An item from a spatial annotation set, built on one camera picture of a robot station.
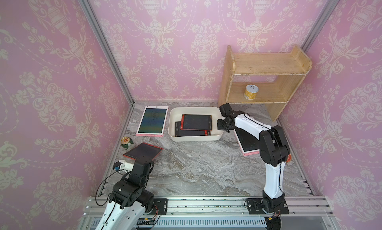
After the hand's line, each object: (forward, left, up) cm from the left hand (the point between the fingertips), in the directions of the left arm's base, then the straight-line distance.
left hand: (148, 158), depth 75 cm
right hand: (+27, -42, -8) cm, 51 cm away
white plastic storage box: (+42, -9, -15) cm, 45 cm away
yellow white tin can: (+37, -57, +13) cm, 70 cm away
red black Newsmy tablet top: (+12, +9, -18) cm, 24 cm away
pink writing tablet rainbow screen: (+35, +7, -15) cm, 39 cm away
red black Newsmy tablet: (+33, -25, -12) cm, 43 cm away
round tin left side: (+12, +17, -4) cm, 21 cm away
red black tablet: (+25, -13, -13) cm, 31 cm away
